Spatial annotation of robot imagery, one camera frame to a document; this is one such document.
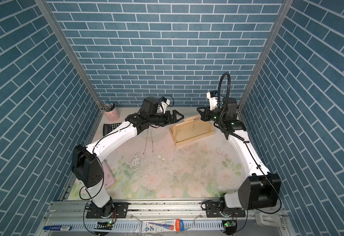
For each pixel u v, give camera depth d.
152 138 1.02
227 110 0.58
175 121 0.69
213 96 0.67
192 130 1.06
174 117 0.69
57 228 0.68
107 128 1.05
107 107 1.04
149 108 0.62
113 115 1.06
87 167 0.44
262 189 0.41
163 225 0.69
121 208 0.74
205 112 0.67
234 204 0.60
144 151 0.96
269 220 0.70
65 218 0.75
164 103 0.74
